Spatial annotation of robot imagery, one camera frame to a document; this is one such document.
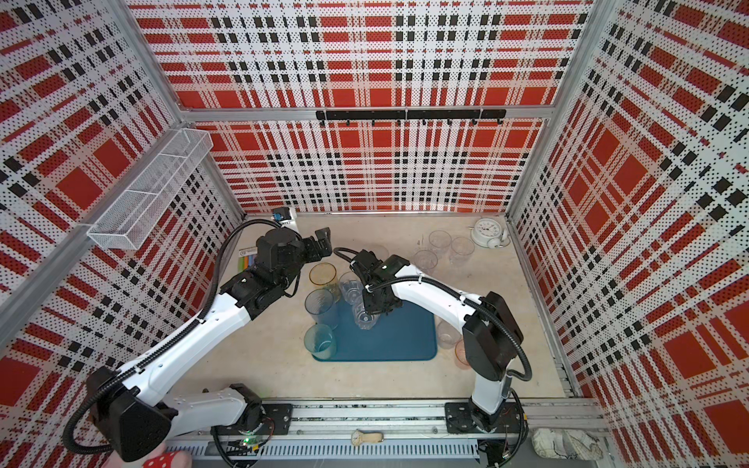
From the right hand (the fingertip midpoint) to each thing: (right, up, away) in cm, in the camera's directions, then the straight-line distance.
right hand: (382, 307), depth 83 cm
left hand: (-17, +21, -7) cm, 28 cm away
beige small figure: (-5, -29, -13) cm, 32 cm away
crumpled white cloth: (+44, -29, -15) cm, 55 cm away
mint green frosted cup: (-19, -11, +2) cm, 22 cm away
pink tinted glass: (+22, -13, -2) cm, 26 cm away
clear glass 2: (+20, -11, +5) cm, 23 cm away
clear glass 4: (+29, +16, +24) cm, 41 cm away
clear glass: (-5, -5, +3) cm, 8 cm away
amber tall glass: (-18, +9, +4) cm, 20 cm away
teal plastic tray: (+8, -10, +8) cm, 15 cm away
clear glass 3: (+20, +19, +19) cm, 34 cm away
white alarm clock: (+40, +22, +27) cm, 53 cm away
